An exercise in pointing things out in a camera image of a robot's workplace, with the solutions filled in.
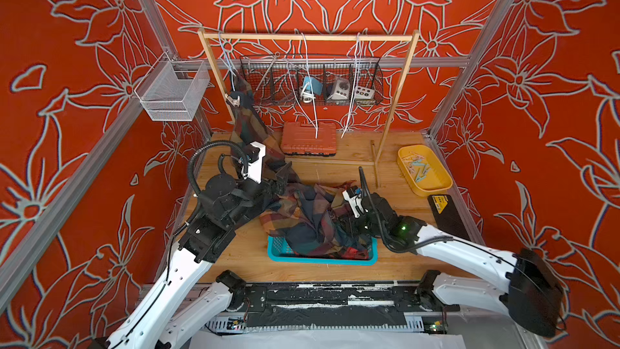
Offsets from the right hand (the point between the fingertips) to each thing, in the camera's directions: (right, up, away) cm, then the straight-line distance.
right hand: (333, 220), depth 77 cm
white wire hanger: (-6, +40, +41) cm, 58 cm away
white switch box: (+4, +46, +13) cm, 48 cm away
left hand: (-18, +22, -15) cm, 32 cm away
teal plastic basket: (-18, -11, +4) cm, 22 cm away
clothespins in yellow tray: (+40, +17, +28) cm, 52 cm away
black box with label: (+44, -2, +13) cm, 46 cm away
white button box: (+14, +46, +16) cm, 51 cm away
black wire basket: (-24, +53, +18) cm, 61 cm away
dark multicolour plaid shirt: (-7, -1, +2) cm, 7 cm away
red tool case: (-12, +29, +33) cm, 45 cm away
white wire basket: (-61, +43, +10) cm, 76 cm away
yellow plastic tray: (+47, +11, +24) cm, 54 cm away
